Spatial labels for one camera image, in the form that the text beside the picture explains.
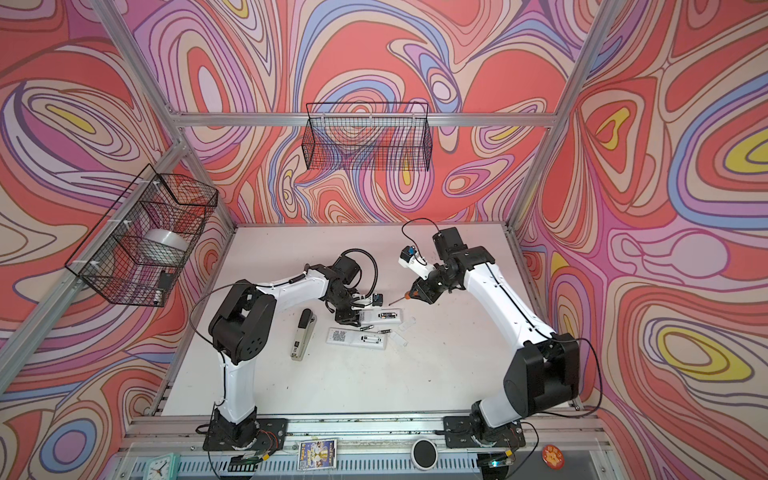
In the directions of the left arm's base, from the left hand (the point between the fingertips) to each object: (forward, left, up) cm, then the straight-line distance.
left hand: (360, 311), depth 96 cm
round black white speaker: (-39, -17, +5) cm, 43 cm away
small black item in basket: (-5, +46, +25) cm, 53 cm away
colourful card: (-39, +8, +2) cm, 39 cm away
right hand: (-4, -18, +16) cm, 24 cm away
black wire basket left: (+1, +53, +31) cm, 61 cm away
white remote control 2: (-10, 0, +1) cm, 10 cm away
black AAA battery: (-6, -2, +1) cm, 7 cm away
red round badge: (-39, -48, 0) cm, 62 cm away
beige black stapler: (-9, +16, +2) cm, 19 cm away
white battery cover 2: (-4, -15, 0) cm, 16 cm away
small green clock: (-41, +43, +2) cm, 60 cm away
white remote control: (-2, -7, +1) cm, 7 cm away
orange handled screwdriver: (-4, -14, +17) cm, 22 cm away
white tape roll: (+1, +44, +33) cm, 56 cm away
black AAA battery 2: (-7, -8, 0) cm, 10 cm away
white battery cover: (-9, -12, 0) cm, 15 cm away
